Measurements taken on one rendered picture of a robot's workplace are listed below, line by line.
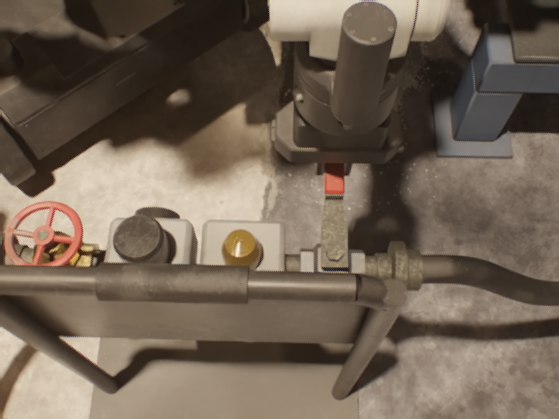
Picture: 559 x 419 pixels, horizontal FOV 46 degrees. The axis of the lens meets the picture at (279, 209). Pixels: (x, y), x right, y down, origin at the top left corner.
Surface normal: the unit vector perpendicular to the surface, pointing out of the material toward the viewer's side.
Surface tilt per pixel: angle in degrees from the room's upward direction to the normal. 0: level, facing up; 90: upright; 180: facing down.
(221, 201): 0
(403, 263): 9
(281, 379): 0
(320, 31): 90
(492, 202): 0
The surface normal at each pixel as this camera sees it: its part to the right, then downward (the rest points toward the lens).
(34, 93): 0.45, 0.21
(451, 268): 0.01, -0.16
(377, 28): 0.00, -0.41
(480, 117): -0.03, 0.91
